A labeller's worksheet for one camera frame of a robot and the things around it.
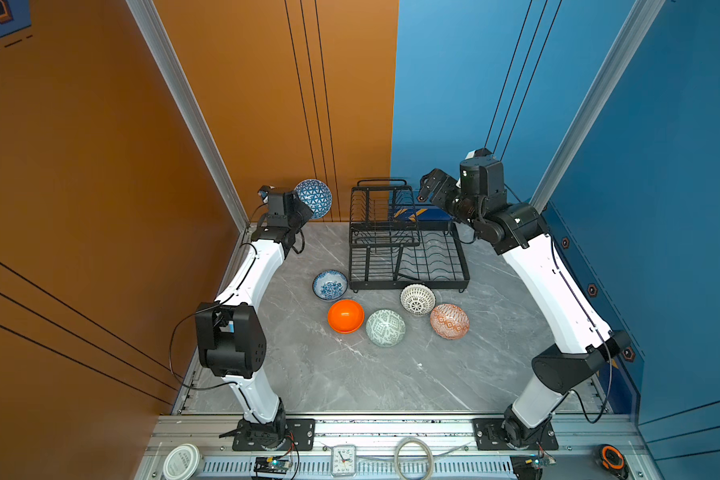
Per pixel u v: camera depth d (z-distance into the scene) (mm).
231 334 471
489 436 725
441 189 592
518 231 451
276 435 664
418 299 966
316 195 892
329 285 1005
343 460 686
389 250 882
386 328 911
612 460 676
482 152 581
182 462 651
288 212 681
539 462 697
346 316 907
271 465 706
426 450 709
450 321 916
